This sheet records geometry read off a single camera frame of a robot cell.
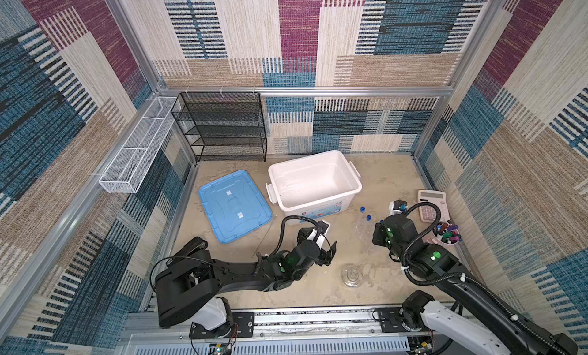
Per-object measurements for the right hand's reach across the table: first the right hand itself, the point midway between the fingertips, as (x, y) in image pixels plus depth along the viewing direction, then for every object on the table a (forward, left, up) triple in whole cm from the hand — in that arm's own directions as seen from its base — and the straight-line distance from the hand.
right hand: (378, 229), depth 78 cm
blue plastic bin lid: (+22, +55, -16) cm, 61 cm away
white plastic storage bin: (+29, +19, -14) cm, 37 cm away
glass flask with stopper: (-13, +10, -9) cm, 18 cm away
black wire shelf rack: (+54, +61, +4) cm, 81 cm away
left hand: (0, +17, -2) cm, 17 cm away
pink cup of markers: (0, -25, -5) cm, 25 cm away
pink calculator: (+13, -27, -13) cm, 33 cm away
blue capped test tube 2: (+4, +2, 0) cm, 5 cm away
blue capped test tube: (+8, +3, 0) cm, 9 cm away
